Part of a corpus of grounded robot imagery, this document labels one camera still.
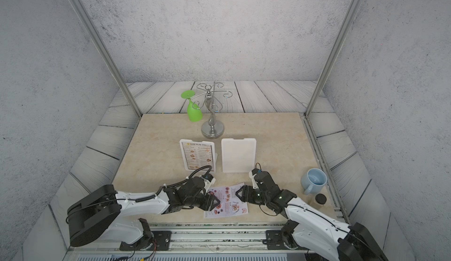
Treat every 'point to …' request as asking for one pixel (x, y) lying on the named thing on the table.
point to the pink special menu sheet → (230, 204)
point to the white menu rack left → (214, 154)
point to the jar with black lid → (320, 198)
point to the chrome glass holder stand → (212, 129)
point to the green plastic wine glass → (194, 111)
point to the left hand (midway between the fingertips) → (219, 204)
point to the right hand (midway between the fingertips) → (241, 195)
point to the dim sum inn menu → (198, 155)
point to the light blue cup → (313, 181)
